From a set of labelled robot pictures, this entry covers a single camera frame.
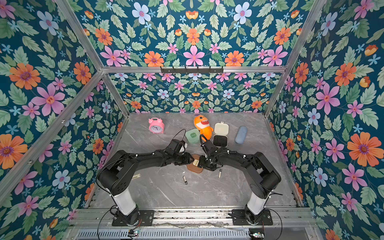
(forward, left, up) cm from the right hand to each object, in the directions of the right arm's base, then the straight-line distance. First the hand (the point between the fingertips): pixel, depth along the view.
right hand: (203, 163), depth 91 cm
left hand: (+2, +6, -1) cm, 6 cm away
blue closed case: (+23, -26, 0) cm, 35 cm away
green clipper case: (+21, +8, 0) cm, 22 cm away
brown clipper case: (-3, +6, -1) cm, 6 cm away
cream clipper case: (+21, -12, 0) cm, 24 cm away
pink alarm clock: (+24, +33, +7) cm, 42 cm away
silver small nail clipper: (-6, -10, -2) cm, 12 cm away
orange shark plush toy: (+28, +2, +6) cm, 28 cm away
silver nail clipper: (-10, +10, -2) cm, 14 cm away
